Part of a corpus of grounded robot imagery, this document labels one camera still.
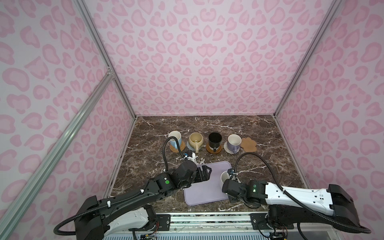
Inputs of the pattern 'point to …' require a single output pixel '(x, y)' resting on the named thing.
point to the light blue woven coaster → (190, 147)
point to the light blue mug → (173, 141)
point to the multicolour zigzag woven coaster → (226, 148)
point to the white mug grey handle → (234, 141)
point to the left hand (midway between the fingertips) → (207, 170)
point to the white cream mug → (225, 176)
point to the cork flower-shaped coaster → (248, 145)
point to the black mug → (214, 139)
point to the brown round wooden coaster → (211, 150)
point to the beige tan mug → (195, 139)
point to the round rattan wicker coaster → (181, 147)
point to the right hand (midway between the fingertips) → (231, 194)
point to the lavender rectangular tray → (209, 191)
